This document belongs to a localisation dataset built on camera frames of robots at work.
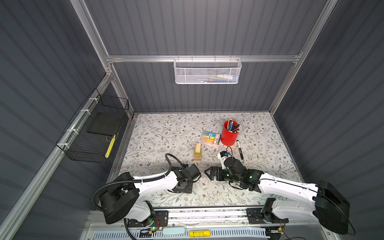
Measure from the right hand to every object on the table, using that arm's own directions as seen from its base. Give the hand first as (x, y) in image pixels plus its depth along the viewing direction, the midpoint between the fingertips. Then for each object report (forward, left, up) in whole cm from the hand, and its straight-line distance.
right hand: (211, 173), depth 80 cm
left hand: (-5, +13, -9) cm, 17 cm away
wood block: (+16, +7, +1) cm, 17 cm away
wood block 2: (+13, +8, -6) cm, 16 cm away
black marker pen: (+20, -21, -9) cm, 30 cm away
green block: (+13, +7, -3) cm, 16 cm away
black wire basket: (+11, +60, +21) cm, 64 cm away
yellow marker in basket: (+5, +48, +20) cm, 52 cm away
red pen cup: (+26, -13, -5) cm, 30 cm away
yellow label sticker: (-26, +6, -6) cm, 27 cm away
